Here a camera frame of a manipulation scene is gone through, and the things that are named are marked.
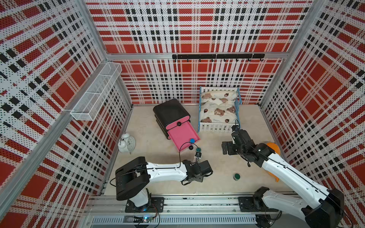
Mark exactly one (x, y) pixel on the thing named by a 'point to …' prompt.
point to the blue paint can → (192, 140)
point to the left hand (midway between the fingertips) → (198, 172)
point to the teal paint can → (198, 149)
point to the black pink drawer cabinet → (174, 122)
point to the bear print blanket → (218, 106)
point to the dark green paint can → (236, 176)
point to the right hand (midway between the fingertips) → (232, 144)
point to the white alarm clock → (126, 143)
